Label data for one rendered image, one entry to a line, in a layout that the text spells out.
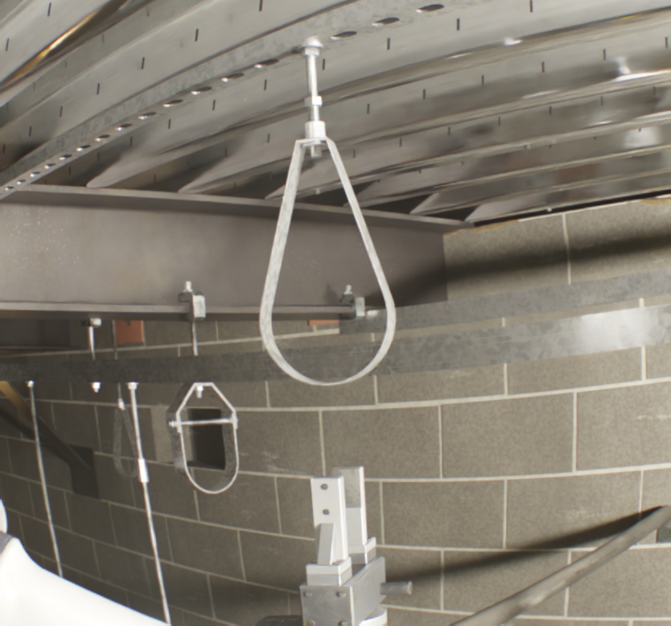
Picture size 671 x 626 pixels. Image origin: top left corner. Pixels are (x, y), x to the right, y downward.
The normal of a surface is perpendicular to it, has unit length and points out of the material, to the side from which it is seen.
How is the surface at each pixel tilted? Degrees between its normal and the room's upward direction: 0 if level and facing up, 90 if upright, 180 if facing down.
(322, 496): 90
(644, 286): 90
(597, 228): 90
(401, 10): 180
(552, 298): 90
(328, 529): 60
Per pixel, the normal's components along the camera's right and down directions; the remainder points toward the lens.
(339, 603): -0.27, -0.07
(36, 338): 0.71, -0.11
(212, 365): -0.70, -0.02
